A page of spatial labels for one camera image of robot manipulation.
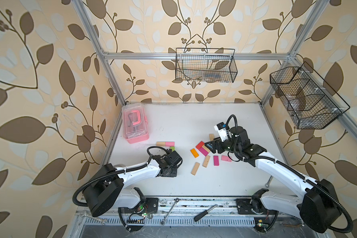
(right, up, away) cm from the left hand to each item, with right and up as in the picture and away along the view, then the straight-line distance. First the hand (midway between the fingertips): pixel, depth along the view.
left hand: (171, 171), depth 85 cm
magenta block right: (+27, +5, +4) cm, 28 cm away
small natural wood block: (+19, +15, -9) cm, 26 cm away
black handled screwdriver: (+18, -16, -13) cm, 27 cm away
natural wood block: (-8, +14, +11) cm, 20 cm away
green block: (0, +11, +11) cm, 15 cm away
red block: (+18, +13, +10) cm, 24 cm away
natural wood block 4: (+21, +4, +4) cm, 21 cm away
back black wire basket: (+25, +66, +12) cm, 72 cm away
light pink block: (-2, +13, +13) cm, 19 cm away
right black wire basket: (+71, +39, -13) cm, 81 cm away
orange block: (+14, +9, +8) cm, 18 cm away
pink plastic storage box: (-24, +27, +8) cm, 37 cm away
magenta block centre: (+20, +9, +9) cm, 24 cm away
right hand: (+22, +18, -4) cm, 28 cm away
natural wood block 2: (+26, +18, +16) cm, 36 cm away
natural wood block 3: (+14, +1, +3) cm, 14 cm away
